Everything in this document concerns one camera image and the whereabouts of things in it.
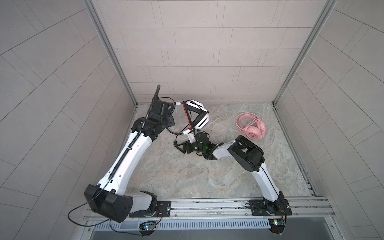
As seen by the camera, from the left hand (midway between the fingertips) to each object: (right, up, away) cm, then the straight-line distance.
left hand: (172, 116), depth 75 cm
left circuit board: (-9, -49, -11) cm, 51 cm away
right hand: (+1, -19, +17) cm, 26 cm away
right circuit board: (+49, -50, -7) cm, 71 cm away
